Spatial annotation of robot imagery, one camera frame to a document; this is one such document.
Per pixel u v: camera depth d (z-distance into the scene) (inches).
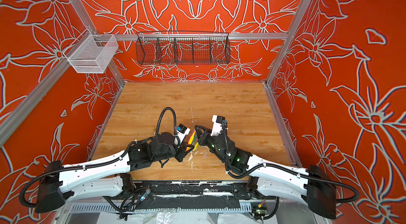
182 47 39.1
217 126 25.3
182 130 24.9
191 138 27.2
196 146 24.5
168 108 23.1
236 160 22.4
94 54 36.9
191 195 28.7
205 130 25.5
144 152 21.4
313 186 16.0
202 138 24.6
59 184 16.0
